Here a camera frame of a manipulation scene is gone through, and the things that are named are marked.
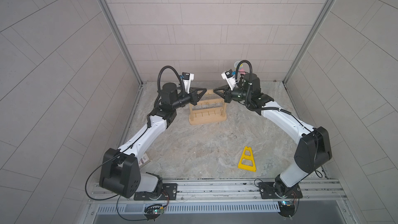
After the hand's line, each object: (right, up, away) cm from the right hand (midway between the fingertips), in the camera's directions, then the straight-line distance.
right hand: (215, 91), depth 76 cm
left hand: (-4, 0, -3) cm, 5 cm away
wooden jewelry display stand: (-1, -11, +26) cm, 29 cm away
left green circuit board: (-27, -52, -10) cm, 59 cm away
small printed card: (-36, -35, +3) cm, 51 cm away
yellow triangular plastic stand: (+19, -35, +5) cm, 40 cm away
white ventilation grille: (+5, -52, -8) cm, 53 cm away
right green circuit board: (+32, -53, -6) cm, 63 cm away
